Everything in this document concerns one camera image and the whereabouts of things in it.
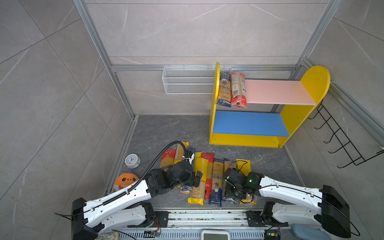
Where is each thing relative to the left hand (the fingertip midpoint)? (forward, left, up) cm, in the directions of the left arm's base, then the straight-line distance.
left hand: (195, 169), depth 72 cm
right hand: (-7, -16, -15) cm, 23 cm away
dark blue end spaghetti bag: (+9, -21, -14) cm, 27 cm away
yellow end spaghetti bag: (+8, -31, -16) cm, 36 cm away
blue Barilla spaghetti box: (-5, +4, -12) cm, 13 cm away
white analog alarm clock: (+14, +38, -15) cm, 43 cm away
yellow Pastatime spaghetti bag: (-8, -1, -13) cm, 15 cm away
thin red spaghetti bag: (+14, -11, -15) cm, 23 cm away
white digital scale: (-26, -8, -13) cm, 30 cm away
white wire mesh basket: (+59, +2, +11) cm, 60 cm away
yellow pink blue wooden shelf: (+27, -44, -4) cm, 52 cm away
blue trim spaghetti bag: (-9, -11, -15) cm, 21 cm away
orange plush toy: (0, +38, -9) cm, 39 cm away
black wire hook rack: (-5, -64, +16) cm, 66 cm away
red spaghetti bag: (+15, +17, -16) cm, 28 cm away
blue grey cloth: (-26, -51, -14) cm, 59 cm away
